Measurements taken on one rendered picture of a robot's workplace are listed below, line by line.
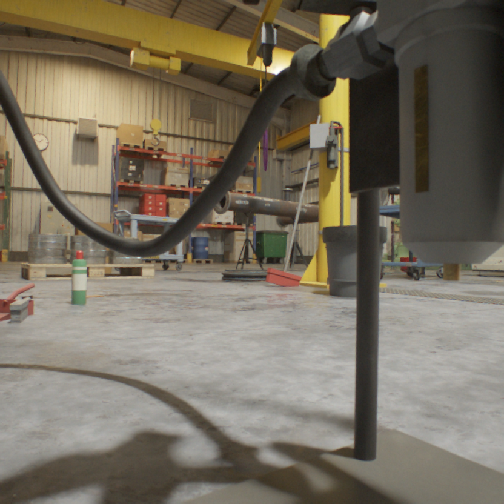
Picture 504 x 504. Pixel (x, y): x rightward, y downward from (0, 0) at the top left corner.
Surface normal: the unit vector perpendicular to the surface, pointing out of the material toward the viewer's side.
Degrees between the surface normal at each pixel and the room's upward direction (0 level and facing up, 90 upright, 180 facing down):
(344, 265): 95
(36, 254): 90
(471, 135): 90
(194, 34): 90
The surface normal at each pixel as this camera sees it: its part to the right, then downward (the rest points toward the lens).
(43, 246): 0.14, -0.01
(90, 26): 0.45, 0.00
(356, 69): -0.01, 1.00
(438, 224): -0.64, 0.08
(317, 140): -0.31, -0.02
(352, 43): -0.73, 0.48
